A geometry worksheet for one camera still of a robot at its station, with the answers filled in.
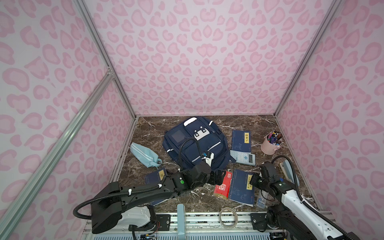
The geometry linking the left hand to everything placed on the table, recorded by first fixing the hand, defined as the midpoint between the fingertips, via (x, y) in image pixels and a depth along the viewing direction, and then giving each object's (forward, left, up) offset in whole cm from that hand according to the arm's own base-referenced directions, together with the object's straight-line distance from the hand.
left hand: (221, 169), depth 74 cm
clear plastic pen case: (-12, -19, -8) cm, 24 cm away
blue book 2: (-6, -12, -16) cm, 21 cm away
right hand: (0, -19, -14) cm, 23 cm away
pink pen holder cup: (+19, -34, -6) cm, 39 cm away
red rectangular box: (-5, -2, -17) cm, 18 cm away
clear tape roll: (-19, -7, -15) cm, 25 cm away
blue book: (+28, -19, -16) cm, 37 cm away
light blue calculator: (+14, -19, -16) cm, 28 cm away
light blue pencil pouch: (+14, +41, -13) cm, 46 cm away
